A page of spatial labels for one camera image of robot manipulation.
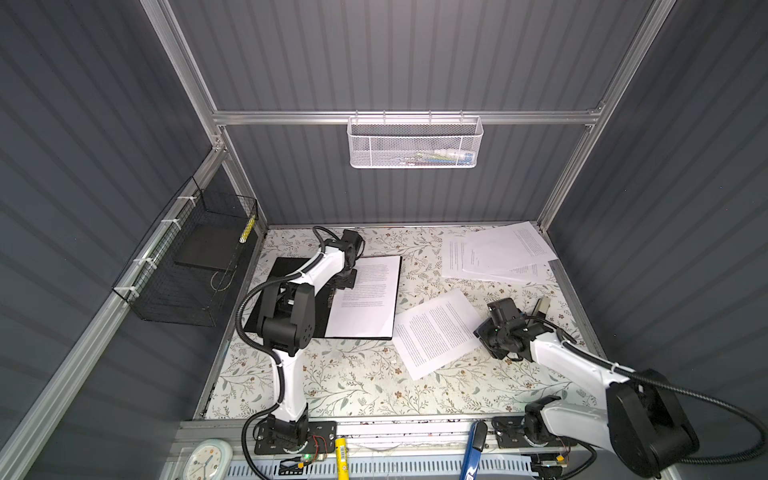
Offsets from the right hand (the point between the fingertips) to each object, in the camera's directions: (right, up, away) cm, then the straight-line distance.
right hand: (480, 336), depth 89 cm
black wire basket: (-79, +19, -16) cm, 83 cm away
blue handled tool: (-8, -21, -20) cm, 30 cm away
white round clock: (-69, -23, -20) cm, 76 cm away
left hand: (-45, +15, +8) cm, 48 cm away
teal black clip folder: (-50, +10, +7) cm, 51 cm away
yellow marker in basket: (-67, +31, -8) cm, 74 cm away
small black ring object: (+22, +8, +7) cm, 25 cm away
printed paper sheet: (-13, 0, +3) cm, 13 cm away
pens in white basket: (-12, +55, +4) cm, 57 cm away
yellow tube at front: (-38, -24, -20) cm, 50 cm away
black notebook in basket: (-74, +27, -12) cm, 80 cm away
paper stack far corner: (+19, +25, +24) cm, 39 cm away
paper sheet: (-34, +8, +2) cm, 35 cm away
